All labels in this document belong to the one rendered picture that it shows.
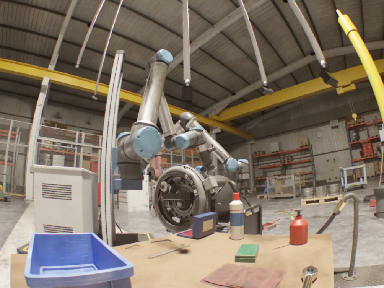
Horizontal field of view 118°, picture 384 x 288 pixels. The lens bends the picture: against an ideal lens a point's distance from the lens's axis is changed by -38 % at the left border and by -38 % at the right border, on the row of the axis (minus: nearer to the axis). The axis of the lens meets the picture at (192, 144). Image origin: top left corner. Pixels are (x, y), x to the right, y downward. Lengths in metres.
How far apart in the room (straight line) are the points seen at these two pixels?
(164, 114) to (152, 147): 0.40
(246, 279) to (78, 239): 0.48
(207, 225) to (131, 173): 0.49
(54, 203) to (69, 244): 0.60
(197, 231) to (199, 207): 0.83
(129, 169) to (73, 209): 0.42
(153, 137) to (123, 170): 0.26
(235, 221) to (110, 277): 0.67
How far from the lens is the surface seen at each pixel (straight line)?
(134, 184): 1.04
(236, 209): 0.89
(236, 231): 0.91
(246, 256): 0.66
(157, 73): 1.16
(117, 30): 9.78
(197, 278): 0.57
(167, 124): 1.26
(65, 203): 1.16
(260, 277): 0.53
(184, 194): 1.85
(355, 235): 1.40
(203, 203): 1.75
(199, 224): 0.94
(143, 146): 0.90
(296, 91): 13.13
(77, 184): 1.14
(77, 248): 0.63
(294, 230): 0.79
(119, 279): 0.37
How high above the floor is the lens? 0.74
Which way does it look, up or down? 13 degrees up
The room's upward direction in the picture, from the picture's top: 2 degrees counter-clockwise
